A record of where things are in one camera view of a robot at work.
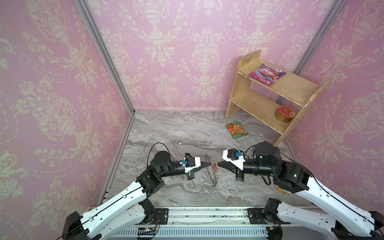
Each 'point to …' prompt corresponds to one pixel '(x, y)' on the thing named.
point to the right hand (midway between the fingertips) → (220, 162)
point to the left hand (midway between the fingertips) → (209, 165)
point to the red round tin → (284, 114)
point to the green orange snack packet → (236, 129)
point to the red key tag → (215, 167)
